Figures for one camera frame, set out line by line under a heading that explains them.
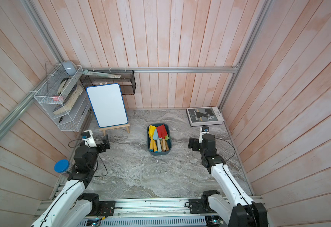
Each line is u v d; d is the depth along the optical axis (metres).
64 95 0.73
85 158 0.59
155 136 0.99
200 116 1.11
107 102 0.90
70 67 0.82
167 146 0.91
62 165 0.69
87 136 0.65
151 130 1.00
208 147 0.62
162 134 0.98
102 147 0.71
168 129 1.00
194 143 0.75
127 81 0.88
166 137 0.98
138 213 0.73
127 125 1.01
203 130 0.73
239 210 0.40
